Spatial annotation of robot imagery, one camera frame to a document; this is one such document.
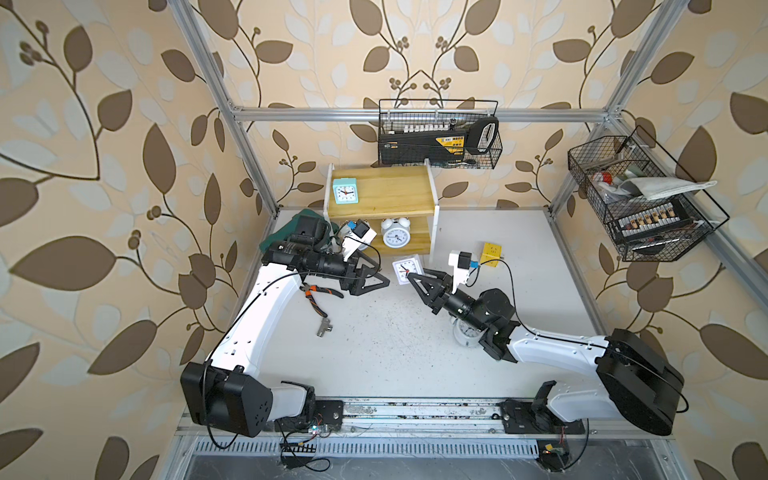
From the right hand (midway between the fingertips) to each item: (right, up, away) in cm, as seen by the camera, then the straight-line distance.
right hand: (410, 274), depth 70 cm
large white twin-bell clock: (+16, -19, +14) cm, 29 cm away
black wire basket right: (+55, +28, +15) cm, 63 cm away
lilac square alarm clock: (-2, +2, -1) cm, 2 cm away
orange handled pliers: (-32, -9, +27) cm, 43 cm away
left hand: (-7, 0, -1) cm, 7 cm away
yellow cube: (+30, +4, +32) cm, 44 cm away
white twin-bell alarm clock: (-3, +10, +15) cm, 18 cm away
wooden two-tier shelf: (-6, +21, +10) cm, 24 cm away
